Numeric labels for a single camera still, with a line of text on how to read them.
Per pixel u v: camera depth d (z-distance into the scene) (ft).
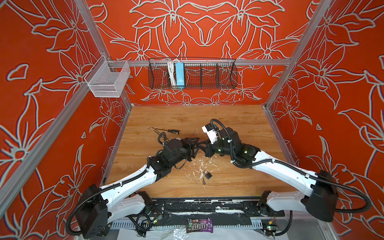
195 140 2.29
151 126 3.51
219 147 2.04
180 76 2.95
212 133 2.12
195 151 2.31
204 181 2.67
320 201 1.26
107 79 3.08
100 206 1.28
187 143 2.15
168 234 2.20
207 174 2.75
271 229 2.25
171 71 2.93
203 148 2.30
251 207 2.40
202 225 2.24
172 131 3.35
